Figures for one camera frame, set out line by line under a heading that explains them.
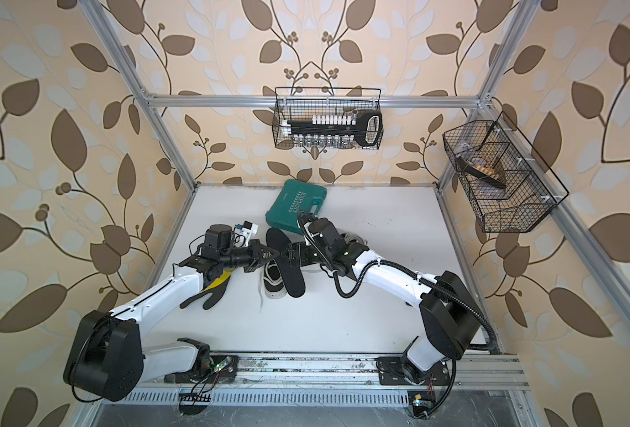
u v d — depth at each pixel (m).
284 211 1.05
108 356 0.41
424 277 0.47
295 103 0.91
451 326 0.43
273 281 0.84
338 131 0.85
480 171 0.75
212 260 0.66
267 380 0.74
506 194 0.74
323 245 0.63
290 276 0.77
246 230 0.79
